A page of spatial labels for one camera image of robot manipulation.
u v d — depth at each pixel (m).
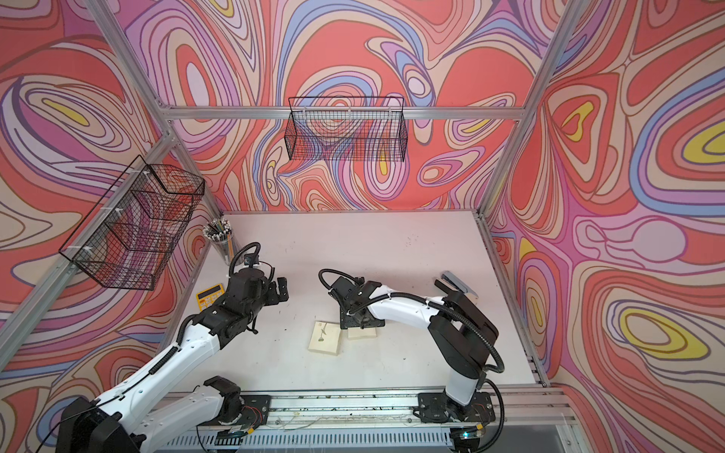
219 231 0.93
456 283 0.96
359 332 0.84
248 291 0.61
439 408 0.74
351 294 0.68
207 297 0.93
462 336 0.46
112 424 0.39
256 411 0.73
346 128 0.95
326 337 0.83
